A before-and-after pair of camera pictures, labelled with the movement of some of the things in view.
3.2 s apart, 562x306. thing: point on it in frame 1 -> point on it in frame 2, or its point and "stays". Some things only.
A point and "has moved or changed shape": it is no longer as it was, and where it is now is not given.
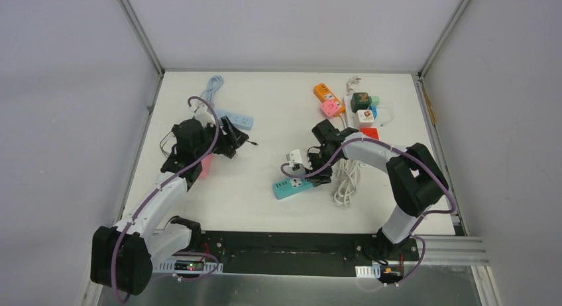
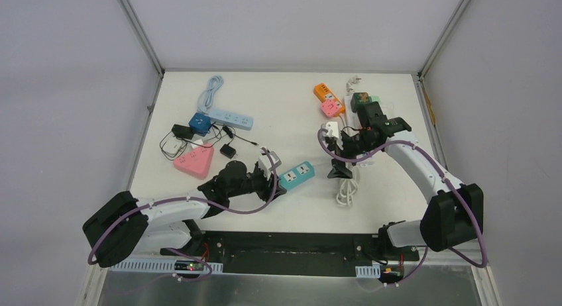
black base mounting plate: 303,254 stays
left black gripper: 226,134 -> 270,185
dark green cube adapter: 360,101 stays
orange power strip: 323,93 stays
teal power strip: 286,187 has moved or changed shape
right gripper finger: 321,179 -> 340,170
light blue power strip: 242,122 stays
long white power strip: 350,118 stays
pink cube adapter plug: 329,107 stays
